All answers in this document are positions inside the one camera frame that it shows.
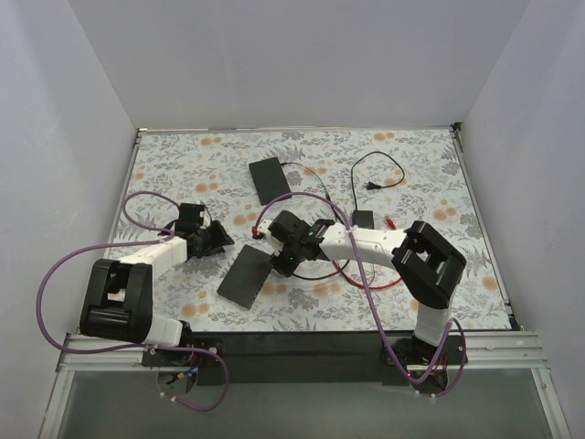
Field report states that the black network switch with ports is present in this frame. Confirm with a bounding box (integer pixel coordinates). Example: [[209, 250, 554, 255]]
[[218, 245, 271, 310]]

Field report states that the black rectangular box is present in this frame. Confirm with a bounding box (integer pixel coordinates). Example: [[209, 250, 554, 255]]
[[249, 157, 291, 206]]

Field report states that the black cable with plug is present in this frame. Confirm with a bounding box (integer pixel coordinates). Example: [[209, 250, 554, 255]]
[[279, 161, 362, 283]]

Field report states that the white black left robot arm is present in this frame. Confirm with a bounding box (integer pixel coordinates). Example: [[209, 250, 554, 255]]
[[80, 203, 234, 348]]

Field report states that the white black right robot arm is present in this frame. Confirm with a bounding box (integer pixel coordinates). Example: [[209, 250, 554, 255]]
[[258, 210, 466, 361]]

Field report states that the floral patterned table mat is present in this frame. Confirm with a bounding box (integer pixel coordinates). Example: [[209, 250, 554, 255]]
[[110, 129, 510, 331]]

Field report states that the black power adapter brick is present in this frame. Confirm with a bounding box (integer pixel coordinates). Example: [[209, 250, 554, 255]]
[[352, 209, 375, 230]]

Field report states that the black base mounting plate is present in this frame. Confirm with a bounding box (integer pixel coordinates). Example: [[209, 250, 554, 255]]
[[142, 331, 467, 386]]

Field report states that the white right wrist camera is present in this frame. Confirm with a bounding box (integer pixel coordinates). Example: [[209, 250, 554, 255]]
[[252, 219, 273, 241]]

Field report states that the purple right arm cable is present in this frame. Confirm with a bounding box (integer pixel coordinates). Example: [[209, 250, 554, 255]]
[[250, 191, 468, 400]]

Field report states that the red ethernet cable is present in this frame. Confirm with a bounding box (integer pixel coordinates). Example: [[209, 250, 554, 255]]
[[333, 217, 408, 290]]

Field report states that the black power cord with prongs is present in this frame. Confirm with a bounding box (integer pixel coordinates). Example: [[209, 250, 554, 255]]
[[350, 151, 407, 211]]

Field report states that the aluminium frame rail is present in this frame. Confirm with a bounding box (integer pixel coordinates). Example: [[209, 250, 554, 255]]
[[57, 331, 548, 371]]

